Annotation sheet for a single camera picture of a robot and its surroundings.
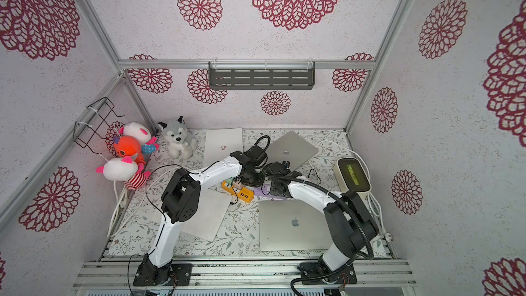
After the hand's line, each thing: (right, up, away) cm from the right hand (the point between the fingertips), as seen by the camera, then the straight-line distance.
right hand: (278, 186), depth 91 cm
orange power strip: (-15, -3, +1) cm, 15 cm away
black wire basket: (-70, +31, -12) cm, 78 cm away
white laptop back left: (-31, +20, +22) cm, 43 cm away
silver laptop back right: (+8, +18, +23) cm, 31 cm away
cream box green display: (+34, +4, +3) cm, 34 cm away
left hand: (-8, 0, +3) cm, 8 cm away
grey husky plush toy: (-46, +22, +5) cm, 51 cm away
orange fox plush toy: (-66, +18, -3) cm, 68 cm away
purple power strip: (-6, -3, +1) cm, 6 cm away
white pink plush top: (-66, +26, +3) cm, 71 cm away
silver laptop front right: (+5, -15, -6) cm, 17 cm away
